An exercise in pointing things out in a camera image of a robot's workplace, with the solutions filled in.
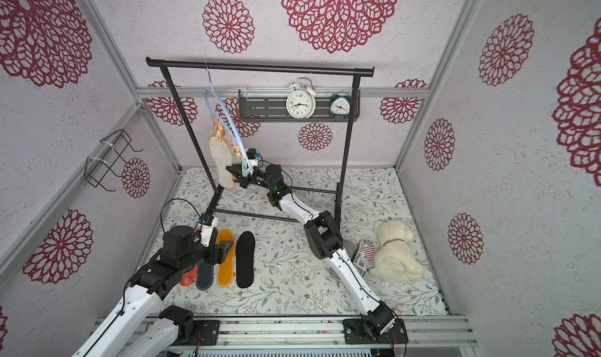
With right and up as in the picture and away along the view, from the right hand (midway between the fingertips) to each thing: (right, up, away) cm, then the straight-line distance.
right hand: (225, 165), depth 87 cm
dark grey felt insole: (-7, -41, -2) cm, 41 cm away
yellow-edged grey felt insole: (0, +3, -3) cm, 5 cm away
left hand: (+2, -27, -8) cm, 28 cm away
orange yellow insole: (0, -39, 0) cm, 39 cm away
